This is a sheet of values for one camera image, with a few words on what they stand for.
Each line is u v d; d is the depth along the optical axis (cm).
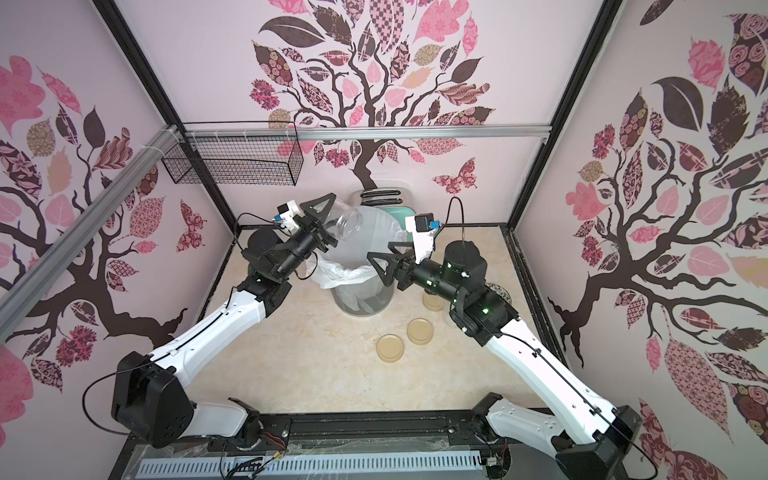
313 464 70
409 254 54
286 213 67
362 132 90
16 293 50
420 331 92
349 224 62
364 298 96
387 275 54
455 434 74
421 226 53
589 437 38
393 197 107
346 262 74
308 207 61
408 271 53
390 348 89
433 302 97
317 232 61
